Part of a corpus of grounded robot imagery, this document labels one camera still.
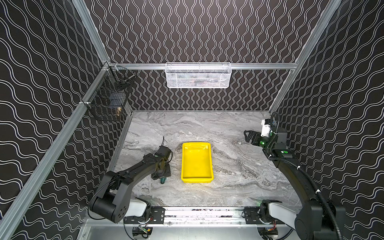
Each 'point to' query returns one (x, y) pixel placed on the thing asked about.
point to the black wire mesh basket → (107, 102)
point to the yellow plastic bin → (197, 162)
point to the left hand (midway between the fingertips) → (169, 176)
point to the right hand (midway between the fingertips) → (253, 132)
